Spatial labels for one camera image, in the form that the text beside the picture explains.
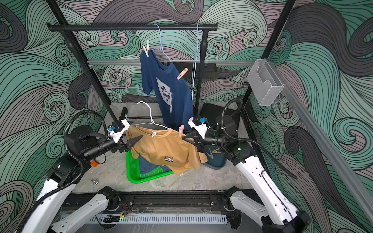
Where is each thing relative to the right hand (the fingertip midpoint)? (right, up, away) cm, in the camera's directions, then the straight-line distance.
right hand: (183, 138), depth 61 cm
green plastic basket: (-30, -24, +24) cm, 46 cm away
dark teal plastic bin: (+23, -18, +27) cm, 40 cm away
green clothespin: (-45, +9, +48) cm, 67 cm away
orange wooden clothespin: (+21, -13, +29) cm, 38 cm away
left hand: (-20, +6, -3) cm, 21 cm away
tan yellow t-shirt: (-9, -5, +5) cm, 11 cm away
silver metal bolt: (-49, -28, +18) cm, 59 cm away
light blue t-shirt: (-22, -21, +24) cm, 39 cm away
